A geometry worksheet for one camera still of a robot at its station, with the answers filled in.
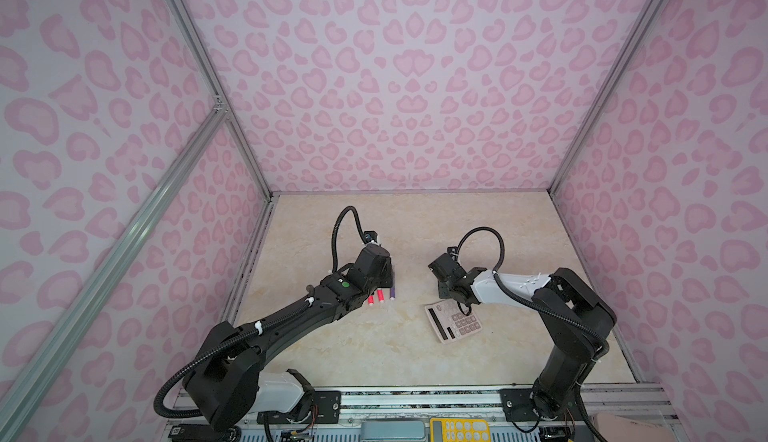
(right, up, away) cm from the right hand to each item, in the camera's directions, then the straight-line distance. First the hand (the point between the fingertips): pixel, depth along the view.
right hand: (450, 283), depth 95 cm
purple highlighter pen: (-18, -3, -2) cm, 19 cm away
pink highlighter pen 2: (-22, -3, -2) cm, 22 cm away
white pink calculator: (-2, -9, -10) cm, 14 cm away
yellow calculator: (-3, -28, -25) cm, 38 cm away
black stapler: (-62, -27, -28) cm, 73 cm away
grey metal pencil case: (-18, -26, -29) cm, 43 cm away
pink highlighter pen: (-25, -4, -3) cm, 25 cm away
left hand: (-19, +9, -11) cm, 24 cm away
